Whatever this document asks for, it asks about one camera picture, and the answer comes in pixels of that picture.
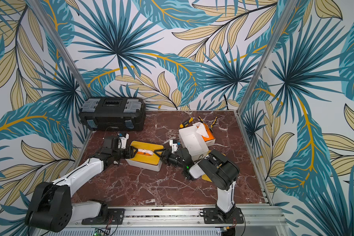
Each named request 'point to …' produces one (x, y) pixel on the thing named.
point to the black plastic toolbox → (121, 114)
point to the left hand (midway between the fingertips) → (133, 151)
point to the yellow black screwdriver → (184, 125)
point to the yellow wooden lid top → (153, 159)
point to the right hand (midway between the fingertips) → (154, 153)
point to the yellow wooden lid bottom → (204, 177)
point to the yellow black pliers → (211, 126)
